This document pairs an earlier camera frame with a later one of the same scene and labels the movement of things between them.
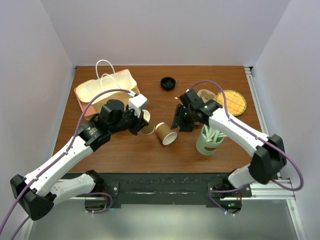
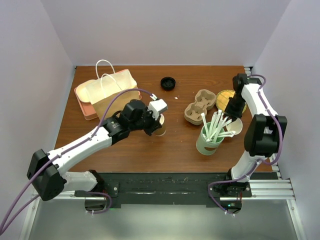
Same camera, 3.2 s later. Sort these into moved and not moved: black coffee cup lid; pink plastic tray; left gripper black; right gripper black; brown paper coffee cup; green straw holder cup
Moved: left gripper black; brown paper coffee cup; right gripper black
Not moved: green straw holder cup; black coffee cup lid; pink plastic tray
